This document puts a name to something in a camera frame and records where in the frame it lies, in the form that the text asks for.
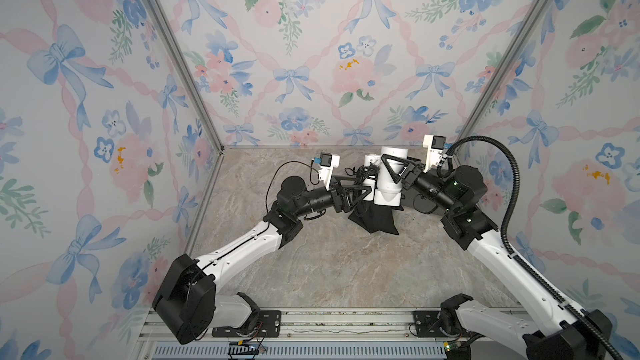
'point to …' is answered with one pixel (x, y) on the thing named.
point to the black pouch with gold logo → (373, 218)
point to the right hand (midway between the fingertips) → (382, 141)
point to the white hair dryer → (386, 192)
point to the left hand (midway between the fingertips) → (367, 187)
